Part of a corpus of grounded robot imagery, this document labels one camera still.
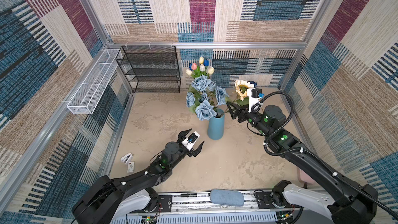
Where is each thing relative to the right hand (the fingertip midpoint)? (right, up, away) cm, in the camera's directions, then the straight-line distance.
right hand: (233, 103), depth 70 cm
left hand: (-17, -15, +10) cm, 24 cm away
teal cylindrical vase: (-6, -12, +14) cm, 19 cm away
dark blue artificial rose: (+25, +15, +49) cm, 57 cm away
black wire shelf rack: (-50, +24, +41) cm, 69 cm away
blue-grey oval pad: (-2, -44, +3) cm, 44 cm away
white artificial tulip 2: (-9, +19, +20) cm, 29 cm away
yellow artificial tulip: (-14, +26, +24) cm, 38 cm away
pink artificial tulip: (-18, +21, +22) cm, 36 cm away
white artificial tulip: (-14, +21, +22) cm, 33 cm away
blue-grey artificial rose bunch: (-13, +3, 0) cm, 13 cm away
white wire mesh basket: (-66, +1, 0) cm, 66 cm away
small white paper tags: (-55, -30, +16) cm, 65 cm away
